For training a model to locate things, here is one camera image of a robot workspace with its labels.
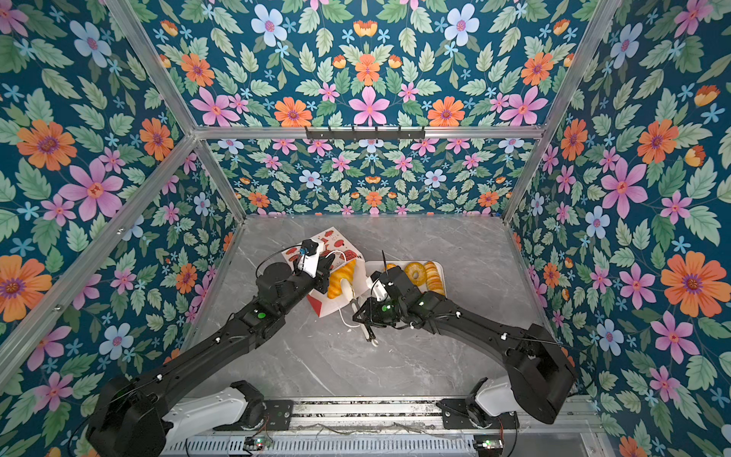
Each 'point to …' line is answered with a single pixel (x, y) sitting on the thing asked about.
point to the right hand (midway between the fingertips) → (354, 317)
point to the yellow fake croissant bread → (344, 271)
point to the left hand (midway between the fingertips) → (335, 249)
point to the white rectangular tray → (382, 266)
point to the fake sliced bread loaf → (434, 279)
